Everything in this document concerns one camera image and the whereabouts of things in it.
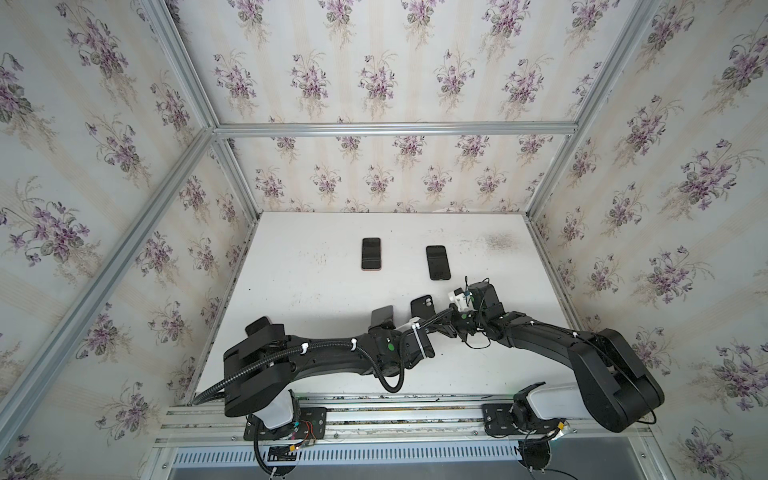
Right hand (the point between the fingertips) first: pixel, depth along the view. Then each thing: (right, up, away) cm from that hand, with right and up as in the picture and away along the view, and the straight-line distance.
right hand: (426, 327), depth 84 cm
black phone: (+7, +17, +22) cm, 28 cm away
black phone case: (0, +4, +9) cm, 10 cm away
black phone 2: (-13, +2, +8) cm, 15 cm away
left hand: (-12, +1, -2) cm, 12 cm away
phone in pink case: (-17, +20, +24) cm, 35 cm away
